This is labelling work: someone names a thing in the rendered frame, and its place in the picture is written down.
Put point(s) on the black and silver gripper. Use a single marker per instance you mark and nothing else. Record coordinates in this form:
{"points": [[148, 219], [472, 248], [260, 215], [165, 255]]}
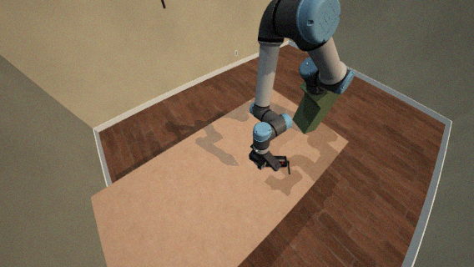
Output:
{"points": [[257, 158]]}

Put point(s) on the black power strip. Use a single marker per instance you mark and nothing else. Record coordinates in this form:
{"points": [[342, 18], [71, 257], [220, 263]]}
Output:
{"points": [[283, 160]]}

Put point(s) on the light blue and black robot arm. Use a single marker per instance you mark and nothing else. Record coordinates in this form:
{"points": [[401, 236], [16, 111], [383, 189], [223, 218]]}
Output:
{"points": [[310, 24]]}

